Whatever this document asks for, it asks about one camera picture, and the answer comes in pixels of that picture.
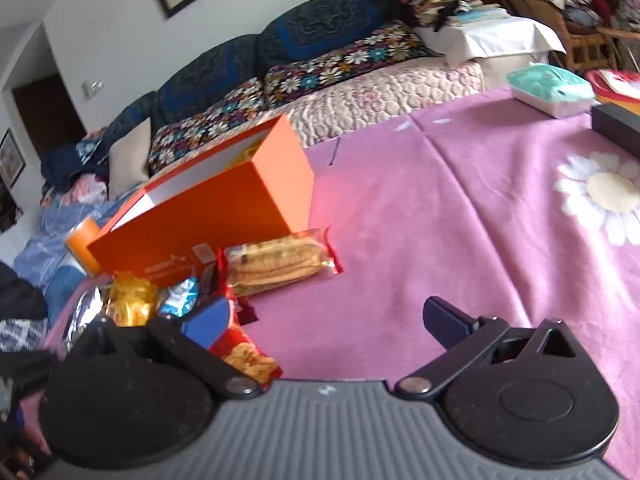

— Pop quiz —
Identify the teal tissue pack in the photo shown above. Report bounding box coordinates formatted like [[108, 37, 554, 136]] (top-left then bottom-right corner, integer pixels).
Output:
[[506, 63, 596, 118]]

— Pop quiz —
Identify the small black object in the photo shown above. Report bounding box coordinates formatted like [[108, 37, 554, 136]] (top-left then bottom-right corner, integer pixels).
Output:
[[432, 0, 473, 31]]

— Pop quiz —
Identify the wicker chair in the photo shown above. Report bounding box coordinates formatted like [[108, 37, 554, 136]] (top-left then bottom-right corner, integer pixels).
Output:
[[500, 0, 640, 73]]

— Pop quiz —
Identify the white box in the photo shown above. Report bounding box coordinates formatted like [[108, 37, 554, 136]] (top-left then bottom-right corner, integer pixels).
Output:
[[415, 15, 566, 66]]

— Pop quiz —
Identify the dark blue clothing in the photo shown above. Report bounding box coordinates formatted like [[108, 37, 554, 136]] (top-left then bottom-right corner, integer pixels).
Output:
[[40, 140, 111, 193]]

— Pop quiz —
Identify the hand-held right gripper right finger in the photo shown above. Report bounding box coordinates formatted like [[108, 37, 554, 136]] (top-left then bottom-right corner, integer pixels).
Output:
[[394, 296, 584, 401]]

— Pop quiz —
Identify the dark cloth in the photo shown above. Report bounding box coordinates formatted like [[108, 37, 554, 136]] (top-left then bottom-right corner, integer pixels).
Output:
[[0, 260, 51, 323]]

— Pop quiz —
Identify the pink daisy tablecloth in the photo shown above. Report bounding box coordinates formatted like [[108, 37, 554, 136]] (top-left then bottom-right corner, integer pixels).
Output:
[[42, 82, 640, 478]]

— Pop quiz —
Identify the blue white blanket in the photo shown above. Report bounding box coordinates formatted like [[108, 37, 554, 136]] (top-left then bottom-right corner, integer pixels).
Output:
[[15, 195, 116, 311]]

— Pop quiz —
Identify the beige quilted sofa cover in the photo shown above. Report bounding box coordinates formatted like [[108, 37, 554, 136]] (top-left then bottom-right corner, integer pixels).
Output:
[[290, 60, 488, 148]]

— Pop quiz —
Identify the blue patterned sofa cushion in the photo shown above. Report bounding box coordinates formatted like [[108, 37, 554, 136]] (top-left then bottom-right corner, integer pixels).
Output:
[[257, 0, 416, 68], [155, 35, 266, 126], [102, 92, 157, 148]]

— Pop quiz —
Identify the clear red-ended cookie packet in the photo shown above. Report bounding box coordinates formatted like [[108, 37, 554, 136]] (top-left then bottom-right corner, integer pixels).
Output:
[[217, 227, 346, 298]]

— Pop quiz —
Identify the beige cushion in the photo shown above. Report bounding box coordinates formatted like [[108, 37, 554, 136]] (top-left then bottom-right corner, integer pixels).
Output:
[[107, 120, 153, 198]]

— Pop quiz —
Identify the gold translucent snack packet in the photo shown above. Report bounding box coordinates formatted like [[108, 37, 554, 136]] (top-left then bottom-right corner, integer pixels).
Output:
[[102, 271, 161, 328]]

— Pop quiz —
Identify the blue snack packet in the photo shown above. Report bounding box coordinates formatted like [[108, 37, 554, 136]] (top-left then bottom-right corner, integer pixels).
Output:
[[160, 277, 201, 318]]

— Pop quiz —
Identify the orange white canister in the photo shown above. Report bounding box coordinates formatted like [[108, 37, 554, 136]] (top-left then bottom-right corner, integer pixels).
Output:
[[65, 217, 103, 276]]

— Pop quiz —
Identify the orange cardboard box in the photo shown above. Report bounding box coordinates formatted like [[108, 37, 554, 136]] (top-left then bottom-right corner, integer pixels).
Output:
[[87, 114, 316, 281]]

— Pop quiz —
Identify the pink floral clothing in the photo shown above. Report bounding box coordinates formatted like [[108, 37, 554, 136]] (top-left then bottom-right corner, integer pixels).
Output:
[[42, 175, 108, 206]]

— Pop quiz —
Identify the silver black snack packet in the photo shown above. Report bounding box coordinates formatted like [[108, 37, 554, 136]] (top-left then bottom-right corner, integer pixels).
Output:
[[62, 287, 108, 356]]

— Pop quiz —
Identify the long black box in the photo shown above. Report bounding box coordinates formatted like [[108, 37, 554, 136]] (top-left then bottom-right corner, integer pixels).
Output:
[[591, 103, 640, 148]]

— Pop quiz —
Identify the red cracker packet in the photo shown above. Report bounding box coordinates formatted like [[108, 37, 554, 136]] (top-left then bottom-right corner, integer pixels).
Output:
[[207, 295, 283, 386]]

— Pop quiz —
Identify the blue white patterned cloth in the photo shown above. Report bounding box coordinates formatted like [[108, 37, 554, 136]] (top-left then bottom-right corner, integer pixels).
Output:
[[0, 317, 51, 353]]

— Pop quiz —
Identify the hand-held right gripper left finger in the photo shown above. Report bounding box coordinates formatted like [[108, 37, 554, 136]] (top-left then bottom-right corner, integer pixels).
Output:
[[67, 296, 262, 401]]

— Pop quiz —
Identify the floral cushion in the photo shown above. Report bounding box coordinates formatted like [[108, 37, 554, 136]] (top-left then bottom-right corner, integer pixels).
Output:
[[147, 77, 268, 176], [262, 20, 441, 108]]

